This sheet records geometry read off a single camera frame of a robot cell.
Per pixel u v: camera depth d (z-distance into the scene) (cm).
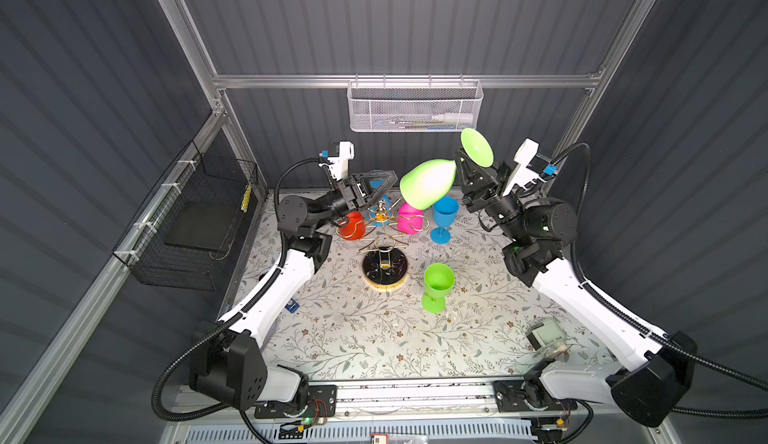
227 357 41
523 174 45
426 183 54
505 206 51
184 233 72
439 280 87
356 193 54
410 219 87
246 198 83
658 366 38
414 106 124
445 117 91
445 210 93
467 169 52
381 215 75
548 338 77
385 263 96
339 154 57
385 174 55
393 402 75
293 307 89
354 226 86
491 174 48
